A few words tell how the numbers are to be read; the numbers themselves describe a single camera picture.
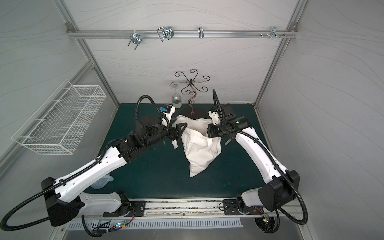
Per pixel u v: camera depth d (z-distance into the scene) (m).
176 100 0.96
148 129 0.49
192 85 0.90
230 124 0.53
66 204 0.40
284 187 0.39
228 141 0.98
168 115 0.58
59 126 0.69
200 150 0.81
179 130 0.60
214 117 0.70
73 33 0.77
